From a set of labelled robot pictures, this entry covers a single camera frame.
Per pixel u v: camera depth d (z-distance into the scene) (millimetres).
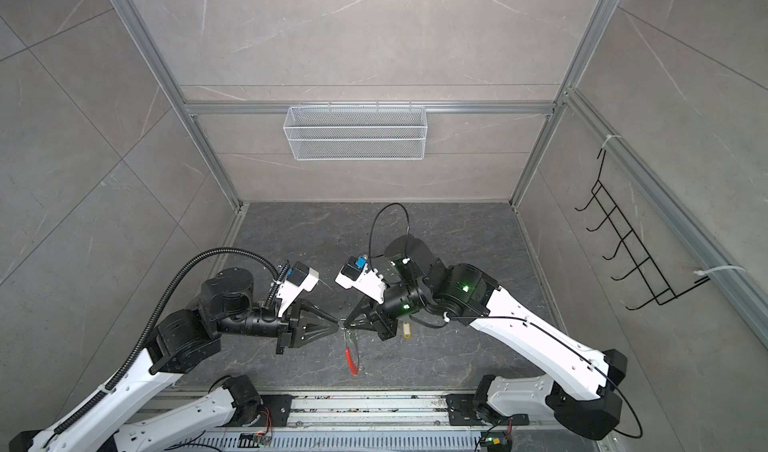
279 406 734
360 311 513
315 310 541
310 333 522
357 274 490
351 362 823
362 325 544
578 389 381
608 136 701
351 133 1005
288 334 474
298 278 487
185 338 422
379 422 730
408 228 1125
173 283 432
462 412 730
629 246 678
